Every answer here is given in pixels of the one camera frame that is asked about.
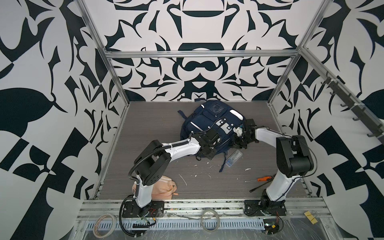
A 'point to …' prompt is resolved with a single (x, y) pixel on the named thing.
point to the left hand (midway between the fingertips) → (212, 149)
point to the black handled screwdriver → (251, 190)
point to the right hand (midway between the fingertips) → (230, 143)
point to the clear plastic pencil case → (233, 158)
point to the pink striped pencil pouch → (163, 189)
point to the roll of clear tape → (95, 226)
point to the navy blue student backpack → (206, 115)
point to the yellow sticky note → (310, 217)
